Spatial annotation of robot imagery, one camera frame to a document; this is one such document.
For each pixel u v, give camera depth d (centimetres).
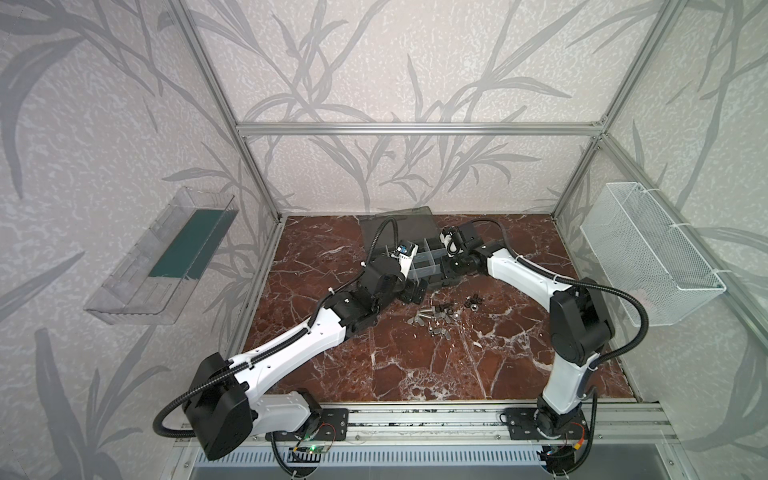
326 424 74
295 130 94
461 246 73
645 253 64
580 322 49
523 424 73
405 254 65
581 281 52
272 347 45
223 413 38
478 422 76
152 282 63
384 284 56
